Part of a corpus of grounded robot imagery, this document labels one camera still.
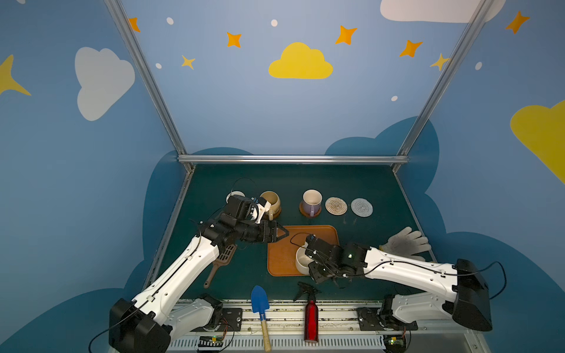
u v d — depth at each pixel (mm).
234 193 957
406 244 933
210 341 731
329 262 565
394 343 733
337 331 734
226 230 537
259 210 623
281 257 885
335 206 1050
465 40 763
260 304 783
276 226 650
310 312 734
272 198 1006
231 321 736
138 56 785
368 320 742
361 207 1044
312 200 1036
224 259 861
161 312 396
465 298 393
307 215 997
